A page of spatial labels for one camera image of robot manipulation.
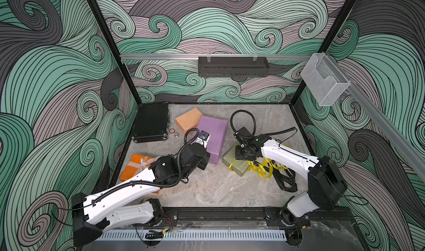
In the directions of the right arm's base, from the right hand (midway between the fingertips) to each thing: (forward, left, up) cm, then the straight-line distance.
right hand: (237, 156), depth 86 cm
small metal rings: (+21, +39, -5) cm, 45 cm away
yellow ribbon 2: (-6, +4, -2) cm, 7 cm away
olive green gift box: (-5, -1, -1) cm, 5 cm away
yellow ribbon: (-4, -16, -6) cm, 17 cm away
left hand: (-4, +16, +18) cm, 24 cm away
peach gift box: (+26, +27, 0) cm, 38 cm away
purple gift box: (+15, +10, +5) cm, 18 cm away
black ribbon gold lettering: (-12, -26, -7) cm, 29 cm away
